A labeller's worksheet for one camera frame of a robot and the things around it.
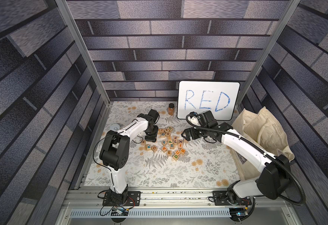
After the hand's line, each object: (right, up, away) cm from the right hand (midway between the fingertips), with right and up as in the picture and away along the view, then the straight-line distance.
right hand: (186, 131), depth 83 cm
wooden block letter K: (-24, -11, +8) cm, 28 cm away
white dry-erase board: (+10, +23, +12) cm, 28 cm away
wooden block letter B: (-2, -14, +7) cm, 15 cm away
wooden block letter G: (-20, -12, +7) cm, 25 cm away
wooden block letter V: (-10, 0, +17) cm, 20 cm away
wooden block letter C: (-5, -14, +5) cm, 16 cm away
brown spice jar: (-8, +14, +24) cm, 29 cm away
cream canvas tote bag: (+43, +2, -5) cm, 43 cm away
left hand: (-17, -3, +10) cm, 20 cm away
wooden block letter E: (-9, -11, +9) cm, 17 cm away
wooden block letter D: (-7, -17, +4) cm, 19 cm away
